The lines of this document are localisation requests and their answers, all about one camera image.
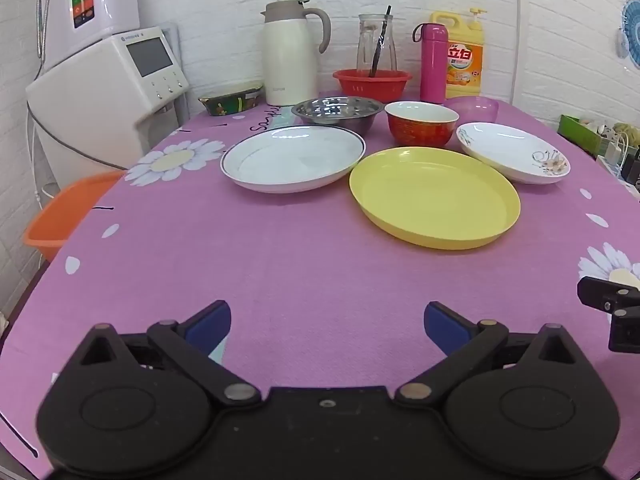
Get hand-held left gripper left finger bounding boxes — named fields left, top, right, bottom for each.
left=69, top=301, right=262, bottom=407

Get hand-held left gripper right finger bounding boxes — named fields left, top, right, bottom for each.
left=394, top=301, right=584, bottom=407

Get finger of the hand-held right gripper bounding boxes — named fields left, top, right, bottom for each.
left=577, top=276, right=640, bottom=354

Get stainless steel bowl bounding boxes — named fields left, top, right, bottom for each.
left=291, top=96, right=385, bottom=137

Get purple floral tablecloth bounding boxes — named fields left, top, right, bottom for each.
left=0, top=91, right=640, bottom=480

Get yellow plastic plate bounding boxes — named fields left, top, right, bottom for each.
left=349, top=146, right=521, bottom=251

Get white power strip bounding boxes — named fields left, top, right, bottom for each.
left=595, top=130, right=640, bottom=186

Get green cardboard box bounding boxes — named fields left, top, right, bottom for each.
left=557, top=114, right=610, bottom=159

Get white floral plate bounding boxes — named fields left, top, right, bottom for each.
left=455, top=122, right=571, bottom=185

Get orange plastic basin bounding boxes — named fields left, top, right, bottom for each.
left=22, top=170, right=126, bottom=263

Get white plate with dark rim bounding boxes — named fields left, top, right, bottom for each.
left=220, top=125, right=366, bottom=194

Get red ceramic bowl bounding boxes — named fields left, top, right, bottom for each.
left=384, top=100, right=460, bottom=148

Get green patterned food container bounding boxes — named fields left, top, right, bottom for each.
left=198, top=81, right=264, bottom=117

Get purple plastic bowl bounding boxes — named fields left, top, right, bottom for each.
left=444, top=96, right=500, bottom=125

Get white water dispenser with screen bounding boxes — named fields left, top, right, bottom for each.
left=26, top=26, right=191, bottom=173

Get red plastic basket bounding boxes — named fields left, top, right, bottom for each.
left=332, top=68, right=413, bottom=102

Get pink thermos bottle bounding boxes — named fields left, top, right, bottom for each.
left=412, top=22, right=449, bottom=105

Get yellow detergent bottle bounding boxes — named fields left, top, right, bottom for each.
left=431, top=7, right=488, bottom=100

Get cream thermal carafe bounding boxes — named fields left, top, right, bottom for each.
left=260, top=0, right=332, bottom=107

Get glass pitcher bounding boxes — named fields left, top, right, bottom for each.
left=356, top=13, right=397, bottom=73

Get blue fan wall decoration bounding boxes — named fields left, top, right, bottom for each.
left=615, top=0, right=640, bottom=70

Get white wall water purifier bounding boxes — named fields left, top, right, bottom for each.
left=42, top=0, right=141, bottom=68

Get metal hoses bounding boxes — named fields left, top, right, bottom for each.
left=34, top=0, right=55, bottom=70

